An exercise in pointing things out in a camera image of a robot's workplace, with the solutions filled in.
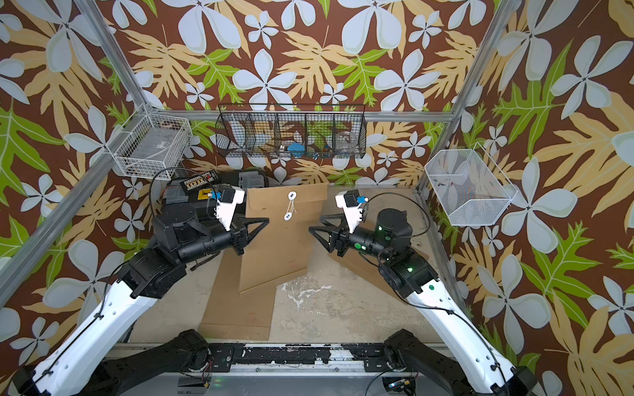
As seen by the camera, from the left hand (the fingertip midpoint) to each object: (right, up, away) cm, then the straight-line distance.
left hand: (267, 218), depth 58 cm
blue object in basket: (+4, +26, +37) cm, 45 cm away
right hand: (+11, -2, +2) cm, 12 cm away
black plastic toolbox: (-32, +6, +35) cm, 48 cm away
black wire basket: (+2, +34, +39) cm, 52 cm away
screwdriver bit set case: (-35, +13, +37) cm, 53 cm away
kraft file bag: (+24, -11, -1) cm, 27 cm away
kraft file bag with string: (-19, -35, +26) cm, 47 cm away
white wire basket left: (-48, +26, +29) cm, 62 cm away
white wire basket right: (+65, +9, +25) cm, 71 cm away
